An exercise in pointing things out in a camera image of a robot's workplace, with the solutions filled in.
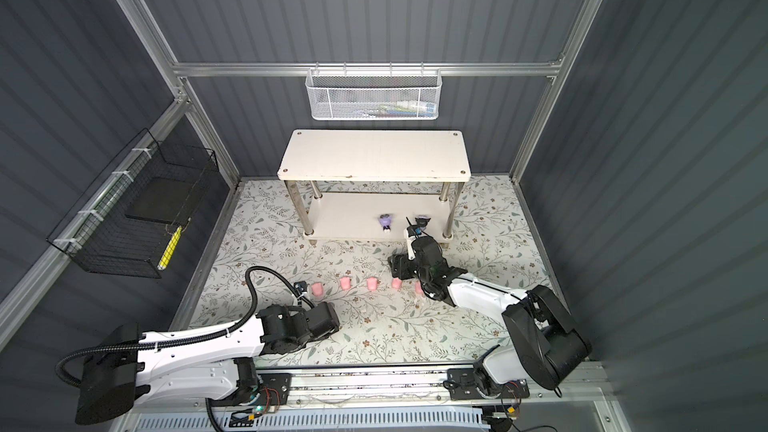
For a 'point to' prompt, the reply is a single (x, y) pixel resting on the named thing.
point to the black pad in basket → (162, 200)
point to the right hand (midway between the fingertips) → (401, 259)
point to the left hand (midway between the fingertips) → (320, 325)
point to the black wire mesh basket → (125, 223)
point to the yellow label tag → (170, 248)
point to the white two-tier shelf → (375, 184)
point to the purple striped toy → (422, 221)
